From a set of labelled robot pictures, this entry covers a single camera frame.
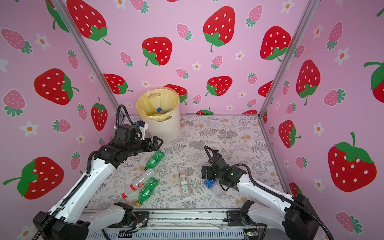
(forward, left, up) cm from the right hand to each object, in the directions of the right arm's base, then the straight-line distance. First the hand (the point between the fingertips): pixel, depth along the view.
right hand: (207, 170), depth 82 cm
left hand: (+5, +27, +18) cm, 32 cm away
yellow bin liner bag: (+40, +38, +12) cm, 57 cm away
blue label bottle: (+39, +39, +7) cm, 56 cm away
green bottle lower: (-14, +31, -3) cm, 34 cm away
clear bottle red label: (-10, +38, -4) cm, 40 cm away
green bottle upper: (+5, +32, -2) cm, 32 cm away
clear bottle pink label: (+18, +31, +22) cm, 42 cm away
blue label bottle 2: (-7, -5, -3) cm, 9 cm away
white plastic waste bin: (+19, +26, +9) cm, 33 cm away
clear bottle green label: (-9, +11, -3) cm, 15 cm away
